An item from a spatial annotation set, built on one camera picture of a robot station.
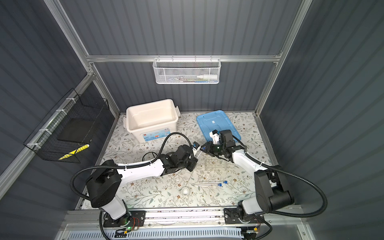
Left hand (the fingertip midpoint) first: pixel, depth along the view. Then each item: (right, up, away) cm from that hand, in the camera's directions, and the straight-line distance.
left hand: (197, 159), depth 85 cm
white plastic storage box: (-35, +24, +30) cm, 51 cm away
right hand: (+3, +5, +1) cm, 6 cm away
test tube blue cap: (+16, -13, 0) cm, 20 cm away
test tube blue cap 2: (-1, +9, -10) cm, 14 cm away
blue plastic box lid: (+16, +24, +31) cm, 43 cm away
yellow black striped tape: (-58, +7, -15) cm, 60 cm away
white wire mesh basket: (-9, +66, +39) cm, 77 cm away
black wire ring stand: (-29, +3, +1) cm, 29 cm away
